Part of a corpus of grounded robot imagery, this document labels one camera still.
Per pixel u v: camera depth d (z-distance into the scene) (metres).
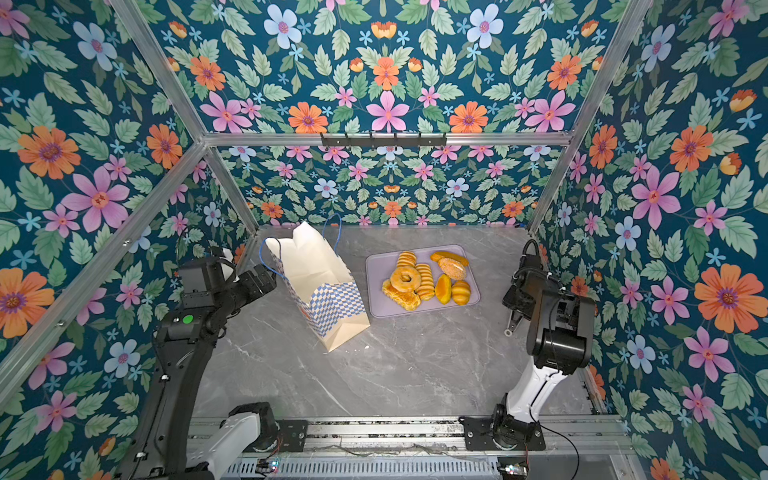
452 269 0.99
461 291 0.96
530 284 0.72
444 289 0.97
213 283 0.55
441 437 0.75
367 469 0.77
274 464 0.71
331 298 0.77
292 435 0.74
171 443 0.39
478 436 0.73
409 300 0.95
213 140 0.93
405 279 0.99
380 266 1.09
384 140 0.93
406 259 1.05
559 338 0.51
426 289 0.98
